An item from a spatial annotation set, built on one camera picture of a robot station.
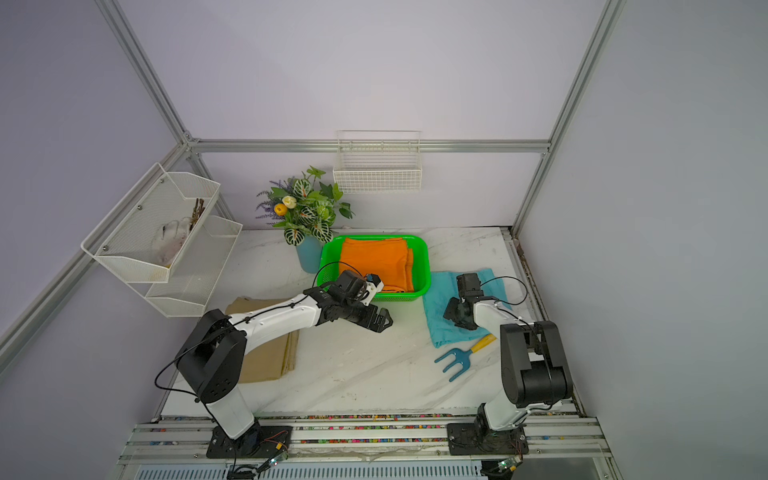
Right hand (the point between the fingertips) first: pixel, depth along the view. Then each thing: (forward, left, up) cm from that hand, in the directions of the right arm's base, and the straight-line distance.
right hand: (455, 319), depth 96 cm
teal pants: (+10, +3, +3) cm, 11 cm away
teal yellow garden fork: (-13, 0, +1) cm, 13 cm away
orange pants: (+22, +22, +7) cm, 32 cm away
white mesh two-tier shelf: (+8, +81, +32) cm, 87 cm away
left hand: (-4, +25, +8) cm, 26 cm away
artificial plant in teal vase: (+17, +44, +33) cm, 58 cm away
